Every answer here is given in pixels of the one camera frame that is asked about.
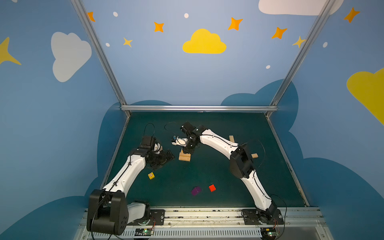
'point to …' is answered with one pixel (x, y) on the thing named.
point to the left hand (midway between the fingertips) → (171, 160)
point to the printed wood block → (183, 155)
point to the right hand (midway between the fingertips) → (186, 148)
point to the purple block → (196, 190)
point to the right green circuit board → (269, 233)
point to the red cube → (212, 188)
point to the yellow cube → (151, 175)
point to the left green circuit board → (144, 232)
